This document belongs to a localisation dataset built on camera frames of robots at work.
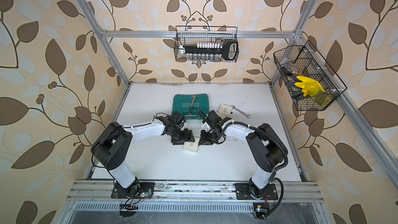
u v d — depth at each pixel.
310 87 0.69
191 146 0.87
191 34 0.91
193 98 1.03
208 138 0.79
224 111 1.02
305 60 0.79
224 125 0.64
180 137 0.79
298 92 0.64
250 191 0.65
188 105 1.02
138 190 0.68
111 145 0.50
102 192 0.76
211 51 0.85
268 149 0.47
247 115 1.02
